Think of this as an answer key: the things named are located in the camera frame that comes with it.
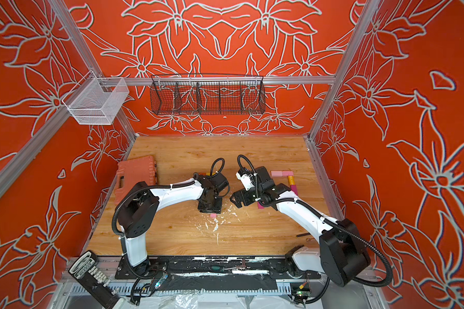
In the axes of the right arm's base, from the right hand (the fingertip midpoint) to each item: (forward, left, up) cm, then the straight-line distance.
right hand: (238, 192), depth 83 cm
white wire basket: (+37, +70, +22) cm, 82 cm away
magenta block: (-1, -11, -11) cm, 16 cm away
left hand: (-4, +9, -10) cm, 14 cm away
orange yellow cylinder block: (+13, -27, -10) cm, 32 cm away
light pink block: (+17, -26, -10) cm, 33 cm away
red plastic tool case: (+13, +56, -5) cm, 58 cm away
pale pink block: (-7, +11, -9) cm, 16 cm away
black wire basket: (+48, +20, +19) cm, 55 cm away
